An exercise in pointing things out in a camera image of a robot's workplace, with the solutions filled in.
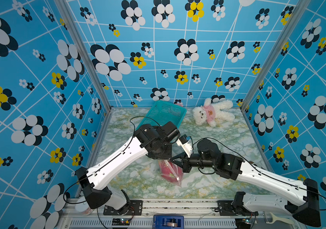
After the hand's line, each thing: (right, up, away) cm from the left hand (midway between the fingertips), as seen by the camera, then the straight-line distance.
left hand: (169, 155), depth 67 cm
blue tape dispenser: (-1, -32, 0) cm, 32 cm away
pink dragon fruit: (+1, -7, -4) cm, 8 cm away
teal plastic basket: (-5, +23, +48) cm, 54 cm away
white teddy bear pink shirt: (+31, +22, +38) cm, 53 cm away
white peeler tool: (+53, -31, 0) cm, 62 cm away
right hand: (+1, -1, -3) cm, 4 cm away
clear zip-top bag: (+4, -10, -7) cm, 13 cm away
